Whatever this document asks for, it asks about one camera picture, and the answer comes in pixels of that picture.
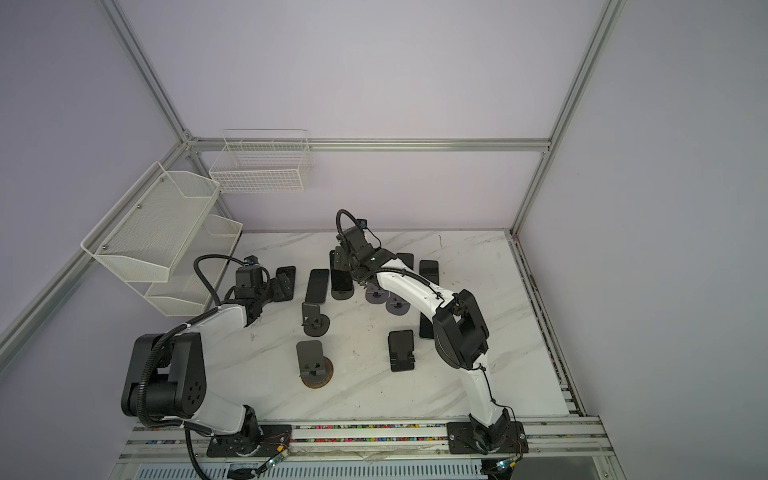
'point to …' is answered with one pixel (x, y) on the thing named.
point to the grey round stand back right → (397, 305)
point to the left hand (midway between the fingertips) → (273, 285)
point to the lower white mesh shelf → (183, 292)
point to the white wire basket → (262, 161)
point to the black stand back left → (342, 292)
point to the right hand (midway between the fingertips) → (347, 254)
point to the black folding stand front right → (401, 348)
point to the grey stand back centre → (376, 295)
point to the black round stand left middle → (314, 323)
